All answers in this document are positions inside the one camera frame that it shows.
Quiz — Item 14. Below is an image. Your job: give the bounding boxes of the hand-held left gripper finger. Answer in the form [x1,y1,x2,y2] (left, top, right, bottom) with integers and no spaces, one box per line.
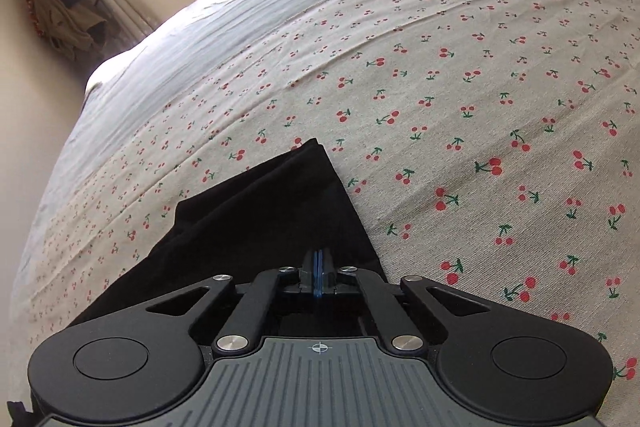
[317,249,494,354]
[145,249,317,354]

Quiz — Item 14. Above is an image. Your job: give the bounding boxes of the black pants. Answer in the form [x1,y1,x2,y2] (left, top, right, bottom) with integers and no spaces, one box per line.
[7,138,389,427]

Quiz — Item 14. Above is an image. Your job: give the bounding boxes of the cherry print bed sheet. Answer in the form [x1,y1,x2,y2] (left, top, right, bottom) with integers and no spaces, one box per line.
[12,0,640,427]

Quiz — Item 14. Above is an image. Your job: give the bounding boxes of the hanging clothes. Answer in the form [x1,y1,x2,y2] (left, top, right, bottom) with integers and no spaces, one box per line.
[17,0,109,61]

